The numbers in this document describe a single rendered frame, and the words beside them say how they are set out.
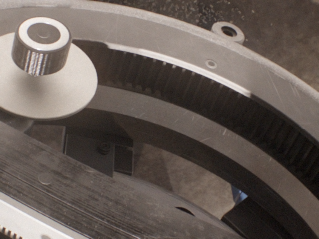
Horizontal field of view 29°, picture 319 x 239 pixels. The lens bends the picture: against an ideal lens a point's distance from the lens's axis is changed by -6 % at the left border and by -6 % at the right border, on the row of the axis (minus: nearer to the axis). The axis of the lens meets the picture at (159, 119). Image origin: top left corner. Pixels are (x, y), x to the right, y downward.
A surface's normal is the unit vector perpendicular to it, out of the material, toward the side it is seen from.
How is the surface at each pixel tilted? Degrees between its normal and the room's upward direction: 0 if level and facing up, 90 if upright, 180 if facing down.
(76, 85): 90
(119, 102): 39
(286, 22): 0
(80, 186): 90
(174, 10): 0
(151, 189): 90
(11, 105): 90
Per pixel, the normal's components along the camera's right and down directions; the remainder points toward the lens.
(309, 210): -0.42, -0.22
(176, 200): 0.28, -0.69
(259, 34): 0.09, 0.72
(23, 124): 0.80, -0.12
